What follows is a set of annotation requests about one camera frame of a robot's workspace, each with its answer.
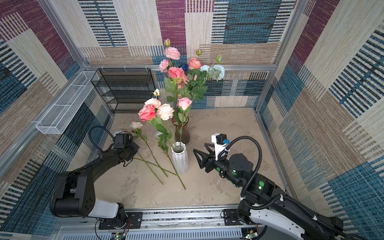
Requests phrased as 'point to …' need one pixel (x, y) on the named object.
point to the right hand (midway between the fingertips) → (199, 150)
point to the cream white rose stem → (137, 125)
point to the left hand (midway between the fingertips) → (137, 145)
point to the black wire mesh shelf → (125, 90)
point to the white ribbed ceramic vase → (180, 157)
